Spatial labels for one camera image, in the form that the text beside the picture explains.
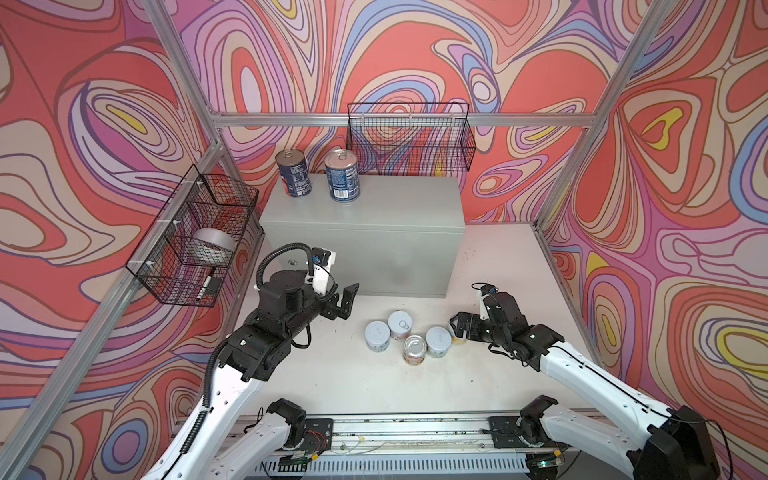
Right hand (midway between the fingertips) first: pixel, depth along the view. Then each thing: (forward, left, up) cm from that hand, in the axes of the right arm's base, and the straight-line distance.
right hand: (466, 329), depth 83 cm
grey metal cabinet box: (+33, +15, +4) cm, 37 cm away
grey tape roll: (+12, +65, +25) cm, 70 cm away
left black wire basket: (+6, +73, +27) cm, 78 cm away
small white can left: (0, +25, -2) cm, 25 cm away
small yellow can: (-1, +1, -5) cm, 6 cm away
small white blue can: (-2, +8, -3) cm, 9 cm away
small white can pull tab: (+3, +18, -2) cm, 19 cm away
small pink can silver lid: (-5, +15, -3) cm, 16 cm away
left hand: (+3, +32, +23) cm, 39 cm away
